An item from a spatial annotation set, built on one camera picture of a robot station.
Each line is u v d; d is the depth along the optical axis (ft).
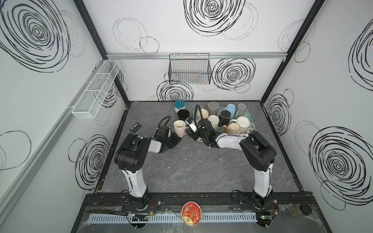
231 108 3.41
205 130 2.42
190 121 2.69
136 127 3.35
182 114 3.27
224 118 3.21
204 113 3.30
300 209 2.11
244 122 3.16
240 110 3.40
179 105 3.56
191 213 2.22
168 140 2.77
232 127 3.08
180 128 3.00
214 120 3.27
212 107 3.35
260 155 1.67
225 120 3.28
